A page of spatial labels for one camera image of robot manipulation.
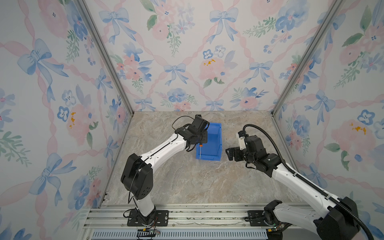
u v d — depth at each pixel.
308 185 0.46
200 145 0.84
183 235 0.70
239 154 0.72
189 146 0.59
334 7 0.69
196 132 0.63
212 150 0.97
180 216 0.76
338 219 0.38
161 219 0.74
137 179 0.45
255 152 0.60
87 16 0.71
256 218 0.73
